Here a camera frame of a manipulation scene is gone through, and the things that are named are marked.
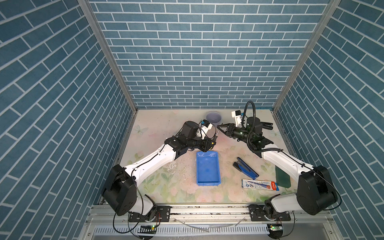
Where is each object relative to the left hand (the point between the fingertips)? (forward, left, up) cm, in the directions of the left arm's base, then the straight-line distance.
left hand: (214, 143), depth 77 cm
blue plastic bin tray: (-5, +3, -20) cm, 21 cm away
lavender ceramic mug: (+32, -4, -15) cm, 35 cm away
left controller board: (-34, +32, -24) cm, 53 cm away
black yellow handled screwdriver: (0, 0, +1) cm, 1 cm away
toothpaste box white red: (-15, -26, -19) cm, 36 cm away
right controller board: (-36, -30, -25) cm, 53 cm away
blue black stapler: (-4, -20, -22) cm, 30 cm away
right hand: (+8, -1, +5) cm, 9 cm away
